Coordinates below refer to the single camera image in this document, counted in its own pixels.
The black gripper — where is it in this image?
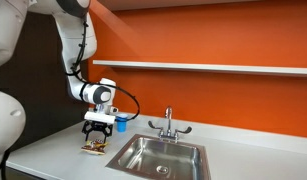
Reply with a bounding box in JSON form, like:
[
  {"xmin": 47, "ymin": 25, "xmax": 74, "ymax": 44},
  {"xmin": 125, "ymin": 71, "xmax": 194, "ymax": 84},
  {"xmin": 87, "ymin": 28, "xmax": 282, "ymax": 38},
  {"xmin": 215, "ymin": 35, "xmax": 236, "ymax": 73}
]
[{"xmin": 81, "ymin": 119, "xmax": 114, "ymax": 143}]

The brown yellow chips packet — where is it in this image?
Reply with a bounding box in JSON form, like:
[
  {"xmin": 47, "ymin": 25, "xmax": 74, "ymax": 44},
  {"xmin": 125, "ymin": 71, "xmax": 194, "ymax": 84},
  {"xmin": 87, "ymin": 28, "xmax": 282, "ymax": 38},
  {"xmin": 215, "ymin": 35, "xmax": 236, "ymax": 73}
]
[{"xmin": 80, "ymin": 138, "xmax": 109, "ymax": 156}]

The blue plastic cup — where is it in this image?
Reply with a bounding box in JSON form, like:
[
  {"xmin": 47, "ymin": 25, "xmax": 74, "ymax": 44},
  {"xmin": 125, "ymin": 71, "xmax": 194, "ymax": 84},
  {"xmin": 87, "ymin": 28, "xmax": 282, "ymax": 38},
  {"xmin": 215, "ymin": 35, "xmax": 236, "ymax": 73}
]
[{"xmin": 115, "ymin": 113, "xmax": 129, "ymax": 133}]

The stainless steel sink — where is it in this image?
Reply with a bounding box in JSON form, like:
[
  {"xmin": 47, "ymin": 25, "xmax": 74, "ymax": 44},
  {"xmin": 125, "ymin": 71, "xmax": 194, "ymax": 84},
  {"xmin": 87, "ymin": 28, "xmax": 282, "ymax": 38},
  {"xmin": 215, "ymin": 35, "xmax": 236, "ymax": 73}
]
[{"xmin": 105, "ymin": 133, "xmax": 212, "ymax": 180}]

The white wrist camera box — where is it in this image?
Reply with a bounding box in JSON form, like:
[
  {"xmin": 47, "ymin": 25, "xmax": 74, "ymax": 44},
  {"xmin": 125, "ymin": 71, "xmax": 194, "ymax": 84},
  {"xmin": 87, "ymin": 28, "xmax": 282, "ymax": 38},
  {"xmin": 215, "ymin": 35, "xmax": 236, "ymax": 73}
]
[{"xmin": 83, "ymin": 110, "xmax": 117, "ymax": 126}]

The chrome faucet with handles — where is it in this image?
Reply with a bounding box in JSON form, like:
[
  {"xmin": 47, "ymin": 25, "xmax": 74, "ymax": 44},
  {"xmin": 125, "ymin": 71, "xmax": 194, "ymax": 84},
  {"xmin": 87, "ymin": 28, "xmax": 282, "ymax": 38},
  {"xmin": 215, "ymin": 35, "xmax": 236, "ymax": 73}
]
[{"xmin": 147, "ymin": 105, "xmax": 193, "ymax": 144}]

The white wall shelf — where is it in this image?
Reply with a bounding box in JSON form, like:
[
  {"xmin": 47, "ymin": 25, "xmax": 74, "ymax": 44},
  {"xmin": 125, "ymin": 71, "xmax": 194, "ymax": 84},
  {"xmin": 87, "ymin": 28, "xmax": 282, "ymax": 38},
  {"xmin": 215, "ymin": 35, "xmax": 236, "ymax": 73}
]
[{"xmin": 92, "ymin": 59, "xmax": 307, "ymax": 78}]

